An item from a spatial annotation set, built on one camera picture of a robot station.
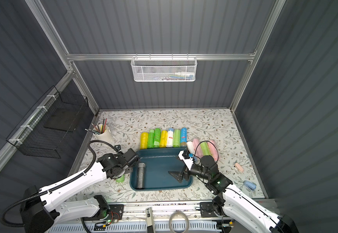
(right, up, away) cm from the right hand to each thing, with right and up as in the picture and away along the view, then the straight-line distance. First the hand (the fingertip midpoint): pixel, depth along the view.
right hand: (176, 164), depth 72 cm
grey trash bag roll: (-20, -10, +12) cm, 25 cm away
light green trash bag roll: (+1, +10, +27) cm, 28 cm away
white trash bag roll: (+10, +5, +22) cm, 25 cm away
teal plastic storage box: (-11, -5, +23) cm, 26 cm away
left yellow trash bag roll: (-21, +10, +26) cm, 35 cm away
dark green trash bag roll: (-12, +11, +27) cm, 31 cm away
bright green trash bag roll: (-17, +8, +26) cm, 32 cm away
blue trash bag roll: (+6, +11, +28) cm, 30 cm away
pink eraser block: (+38, -6, +14) cm, 41 cm away
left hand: (-27, -4, +6) cm, 28 cm away
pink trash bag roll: (+24, +4, +20) cm, 32 cm away
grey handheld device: (-12, -25, -4) cm, 29 cm away
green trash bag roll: (-32, -12, +11) cm, 36 cm away
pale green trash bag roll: (+20, +4, +23) cm, 31 cm away
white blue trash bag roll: (-3, +11, +27) cm, 29 cm away
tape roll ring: (0, -27, +5) cm, 28 cm away
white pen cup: (-49, +15, +24) cm, 57 cm away
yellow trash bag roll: (-8, +11, +27) cm, 30 cm away
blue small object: (+42, -14, +9) cm, 46 cm away
